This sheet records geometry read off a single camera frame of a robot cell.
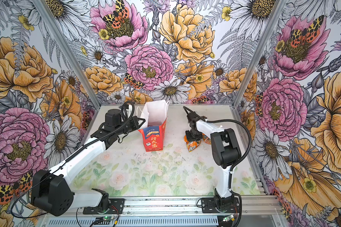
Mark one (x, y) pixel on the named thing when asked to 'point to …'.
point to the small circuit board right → (228, 218)
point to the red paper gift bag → (155, 112)
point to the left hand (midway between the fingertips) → (145, 124)
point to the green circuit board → (107, 218)
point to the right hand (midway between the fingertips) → (192, 143)
